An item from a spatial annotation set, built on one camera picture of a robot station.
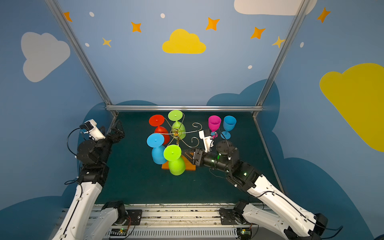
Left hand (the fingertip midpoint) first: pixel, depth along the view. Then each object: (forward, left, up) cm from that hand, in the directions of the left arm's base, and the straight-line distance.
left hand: (110, 123), depth 69 cm
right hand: (-14, -36, -1) cm, 39 cm away
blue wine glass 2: (+19, -63, -20) cm, 69 cm away
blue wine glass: (-9, -22, -1) cm, 24 cm away
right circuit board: (-39, -66, -38) cm, 86 cm away
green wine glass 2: (-15, -32, -9) cm, 36 cm away
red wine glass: (+3, -22, -1) cm, 22 cm away
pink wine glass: (+20, -53, -21) cm, 61 cm away
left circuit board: (-39, -3, -38) cm, 54 cm away
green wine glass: (+7, -30, -1) cm, 31 cm away
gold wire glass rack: (-3, -31, -4) cm, 32 cm away
